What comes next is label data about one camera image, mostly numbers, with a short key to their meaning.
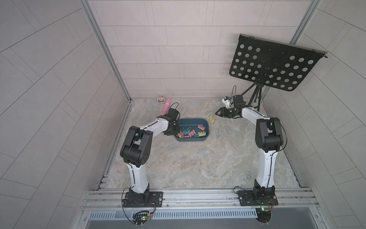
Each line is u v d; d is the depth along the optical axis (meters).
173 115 0.77
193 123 1.00
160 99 1.13
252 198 0.71
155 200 0.71
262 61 0.76
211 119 1.02
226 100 0.94
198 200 0.72
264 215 0.68
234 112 0.81
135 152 0.49
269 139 0.56
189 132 0.94
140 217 0.65
